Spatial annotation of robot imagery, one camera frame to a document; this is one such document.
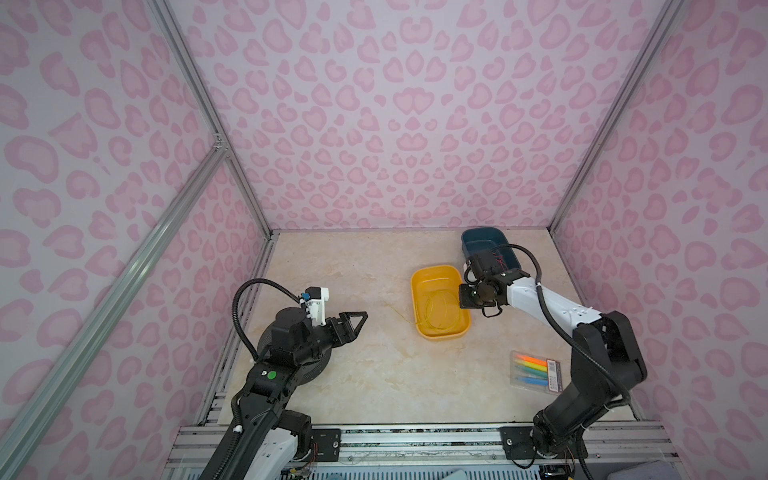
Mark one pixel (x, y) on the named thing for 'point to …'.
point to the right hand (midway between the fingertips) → (464, 295)
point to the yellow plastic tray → (427, 279)
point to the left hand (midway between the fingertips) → (360, 314)
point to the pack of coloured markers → (535, 373)
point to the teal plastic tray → (478, 239)
